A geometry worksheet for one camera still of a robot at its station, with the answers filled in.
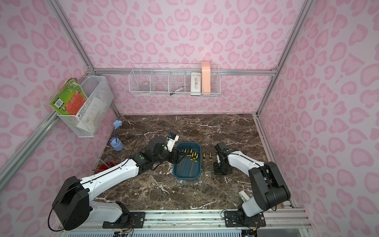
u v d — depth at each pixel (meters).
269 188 0.44
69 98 0.72
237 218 0.72
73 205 0.40
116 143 0.95
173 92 0.93
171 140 0.73
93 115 0.82
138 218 0.74
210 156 0.95
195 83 0.91
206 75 0.82
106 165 0.82
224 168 0.75
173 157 0.70
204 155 0.95
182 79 1.00
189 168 0.91
